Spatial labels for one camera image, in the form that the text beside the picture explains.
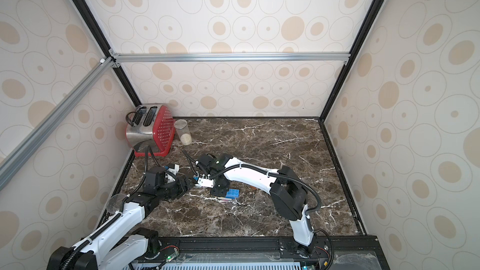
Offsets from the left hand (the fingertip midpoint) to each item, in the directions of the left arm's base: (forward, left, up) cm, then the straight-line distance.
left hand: (199, 182), depth 81 cm
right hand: (0, -11, -4) cm, 12 cm away
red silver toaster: (+23, +26, +8) cm, 36 cm away
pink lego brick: (-4, -11, -9) cm, 15 cm away
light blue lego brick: (-4, -14, -3) cm, 15 cm away
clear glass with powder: (+32, +15, -6) cm, 36 cm away
